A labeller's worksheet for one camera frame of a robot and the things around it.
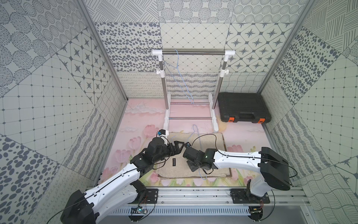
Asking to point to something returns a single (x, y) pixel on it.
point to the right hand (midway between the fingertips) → (193, 161)
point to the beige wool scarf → (176, 166)
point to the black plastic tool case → (243, 107)
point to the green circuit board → (138, 210)
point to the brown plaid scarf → (176, 166)
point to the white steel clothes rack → (167, 97)
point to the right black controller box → (256, 213)
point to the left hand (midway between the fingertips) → (178, 140)
